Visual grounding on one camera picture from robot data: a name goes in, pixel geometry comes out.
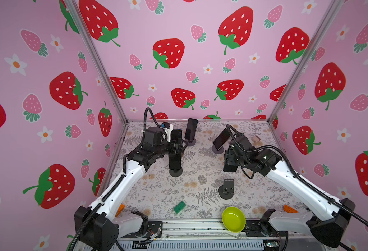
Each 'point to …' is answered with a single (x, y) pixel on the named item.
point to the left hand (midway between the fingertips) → (182, 142)
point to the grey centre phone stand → (217, 151)
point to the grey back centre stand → (192, 143)
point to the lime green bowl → (233, 219)
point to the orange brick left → (120, 209)
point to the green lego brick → (179, 207)
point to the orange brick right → (288, 209)
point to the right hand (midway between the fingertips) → (228, 155)
